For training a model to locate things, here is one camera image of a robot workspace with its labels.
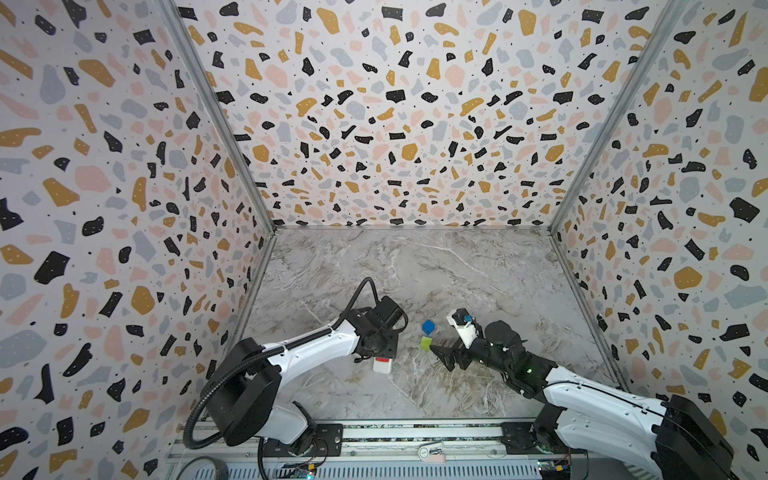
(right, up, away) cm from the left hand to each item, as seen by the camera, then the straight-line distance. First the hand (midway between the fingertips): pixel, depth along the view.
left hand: (392, 345), depth 84 cm
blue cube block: (+11, +2, +10) cm, 15 cm away
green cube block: (+10, -1, +6) cm, 12 cm away
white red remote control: (-3, -5, -2) cm, 6 cm away
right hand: (+13, +5, -5) cm, 15 cm away
